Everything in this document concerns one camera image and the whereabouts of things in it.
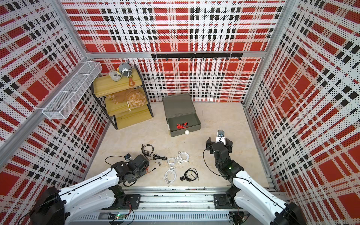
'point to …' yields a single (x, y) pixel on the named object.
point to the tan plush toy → (133, 97)
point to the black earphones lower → (190, 175)
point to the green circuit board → (116, 216)
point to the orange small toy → (131, 82)
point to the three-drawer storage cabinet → (177, 105)
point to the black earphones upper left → (146, 152)
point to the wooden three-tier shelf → (122, 114)
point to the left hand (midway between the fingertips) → (143, 171)
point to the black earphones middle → (156, 156)
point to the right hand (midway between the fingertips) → (219, 138)
